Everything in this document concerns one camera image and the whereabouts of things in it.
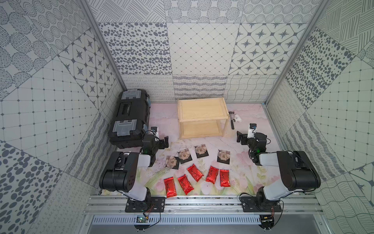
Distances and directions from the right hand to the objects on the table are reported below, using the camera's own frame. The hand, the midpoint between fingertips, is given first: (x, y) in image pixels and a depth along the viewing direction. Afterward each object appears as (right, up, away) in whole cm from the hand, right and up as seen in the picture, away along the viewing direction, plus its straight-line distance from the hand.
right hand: (245, 133), depth 95 cm
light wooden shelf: (-29, +11, -10) cm, 33 cm away
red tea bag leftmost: (-47, -28, -17) cm, 58 cm away
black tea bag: (-41, -14, -4) cm, 43 cm away
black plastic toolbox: (-73, +10, -7) cm, 74 cm away
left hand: (-57, -1, 0) cm, 57 cm away
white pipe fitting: (-2, +10, +12) cm, 16 cm away
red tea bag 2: (-24, -22, -13) cm, 35 cm away
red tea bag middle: (-33, -22, -13) cm, 42 cm away
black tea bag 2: (-30, -11, -2) cm, 32 cm away
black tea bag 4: (-49, -17, -7) cm, 52 cm away
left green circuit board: (-61, -40, -24) cm, 77 cm away
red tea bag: (-39, -26, -17) cm, 50 cm away
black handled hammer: (-5, +4, +12) cm, 13 cm away
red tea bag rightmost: (-17, -23, -15) cm, 33 cm away
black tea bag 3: (-15, -15, -4) cm, 22 cm away
